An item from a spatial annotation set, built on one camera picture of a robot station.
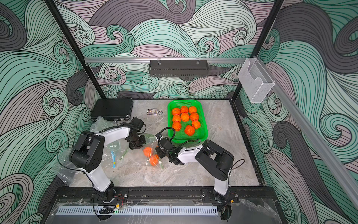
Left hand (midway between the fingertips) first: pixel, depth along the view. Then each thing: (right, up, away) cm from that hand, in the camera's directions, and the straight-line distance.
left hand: (144, 145), depth 92 cm
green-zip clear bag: (-28, +15, -5) cm, 32 cm away
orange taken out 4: (+22, +18, +9) cm, 30 cm away
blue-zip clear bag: (-38, -15, -12) cm, 43 cm away
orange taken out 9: (+31, +10, +1) cm, 33 cm away
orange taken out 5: (+28, +19, +9) cm, 35 cm away
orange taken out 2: (+28, +25, +14) cm, 40 cm away
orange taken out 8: (+36, +14, +6) cm, 39 cm away
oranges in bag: (+9, -5, -11) cm, 15 cm away
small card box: (+2, +23, +19) cm, 30 cm away
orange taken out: (+22, +23, +12) cm, 34 cm away
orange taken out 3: (+35, +25, +15) cm, 45 cm away
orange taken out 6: (+35, +20, +9) cm, 41 cm away
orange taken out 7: (+22, +13, +4) cm, 26 cm away
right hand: (+10, -1, -2) cm, 10 cm away
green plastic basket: (+25, +5, +5) cm, 26 cm away
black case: (-31, +25, +26) cm, 48 cm away
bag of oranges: (+5, +3, +1) cm, 6 cm away
